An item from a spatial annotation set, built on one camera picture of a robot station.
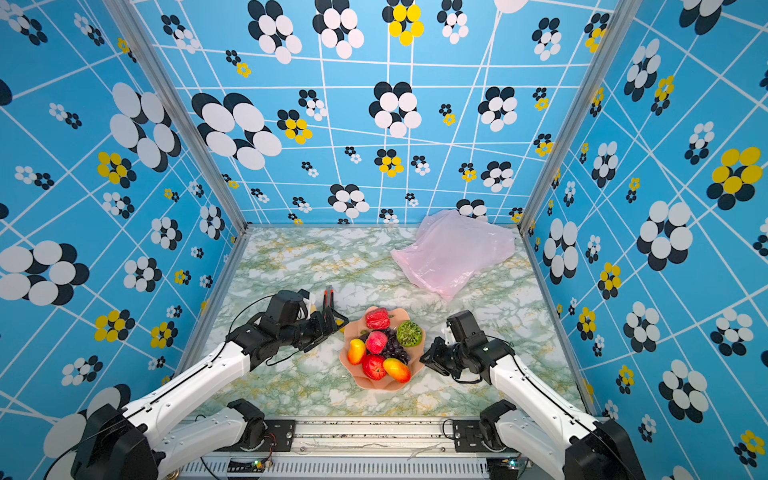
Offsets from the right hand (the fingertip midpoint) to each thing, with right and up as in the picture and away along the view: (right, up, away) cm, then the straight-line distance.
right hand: (423, 360), depth 81 cm
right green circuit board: (+18, -21, -11) cm, 30 cm away
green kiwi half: (-4, +7, +1) cm, 8 cm away
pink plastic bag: (+11, +32, +18) cm, 38 cm away
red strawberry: (-13, +10, +5) cm, 17 cm away
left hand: (-22, +9, -1) cm, 24 cm away
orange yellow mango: (-7, 0, -5) cm, 9 cm away
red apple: (-13, -1, -3) cm, 14 cm away
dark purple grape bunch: (-8, +3, +1) cm, 9 cm away
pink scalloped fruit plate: (-19, +6, +7) cm, 21 cm away
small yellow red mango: (-18, +3, -2) cm, 18 cm away
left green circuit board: (-44, -22, -9) cm, 50 cm away
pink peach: (-13, +6, -3) cm, 14 cm away
